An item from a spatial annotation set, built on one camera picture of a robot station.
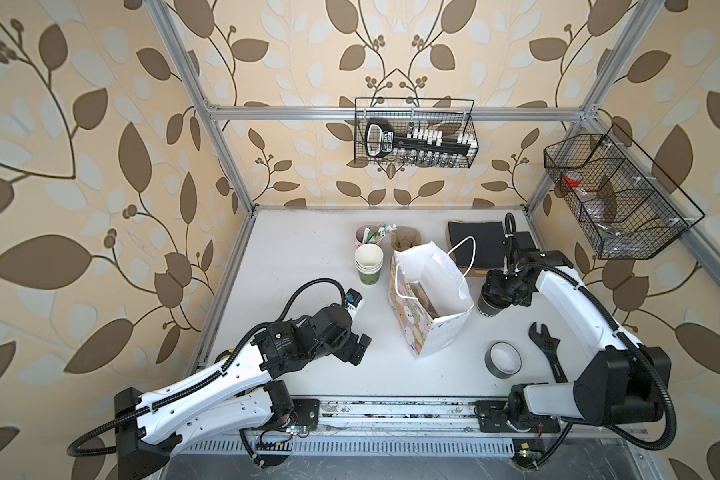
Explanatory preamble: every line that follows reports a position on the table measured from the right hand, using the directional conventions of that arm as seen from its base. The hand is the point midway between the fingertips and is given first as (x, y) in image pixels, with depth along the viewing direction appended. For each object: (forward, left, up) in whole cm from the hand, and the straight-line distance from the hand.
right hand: (499, 296), depth 82 cm
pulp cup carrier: (+5, +20, -7) cm, 22 cm away
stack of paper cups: (+16, +36, -3) cm, 40 cm away
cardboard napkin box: (+1, +12, +21) cm, 24 cm away
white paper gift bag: (+3, +18, -6) cm, 19 cm away
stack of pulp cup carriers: (+30, +23, -9) cm, 39 cm away
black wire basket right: (+11, -28, +23) cm, 38 cm away
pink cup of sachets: (+18, +35, +7) cm, 40 cm away
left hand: (-10, +39, +4) cm, 41 cm away
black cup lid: (-1, +2, +1) cm, 2 cm away
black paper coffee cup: (-2, +3, -5) cm, 6 cm away
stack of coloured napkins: (+1, +12, +21) cm, 25 cm away
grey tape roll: (-17, +4, -10) cm, 20 cm away
